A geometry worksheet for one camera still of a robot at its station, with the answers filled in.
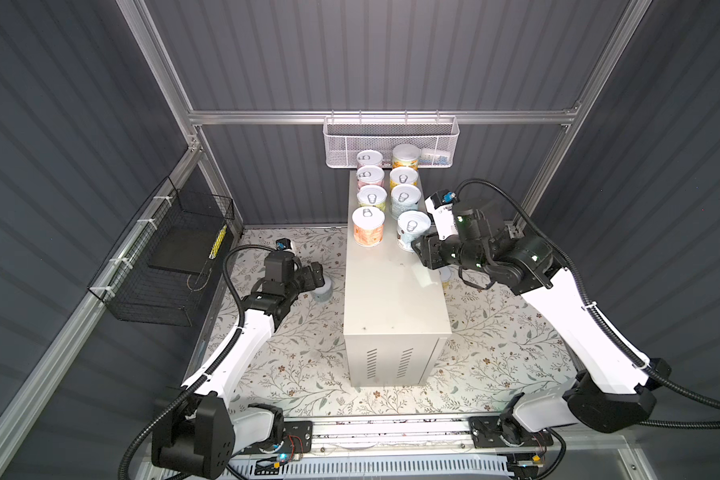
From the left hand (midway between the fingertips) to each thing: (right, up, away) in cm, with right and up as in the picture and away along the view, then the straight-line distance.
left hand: (308, 269), depth 84 cm
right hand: (+29, +7, -18) cm, 35 cm away
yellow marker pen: (-23, +7, -6) cm, 25 cm away
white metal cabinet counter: (+22, -7, -26) cm, 35 cm away
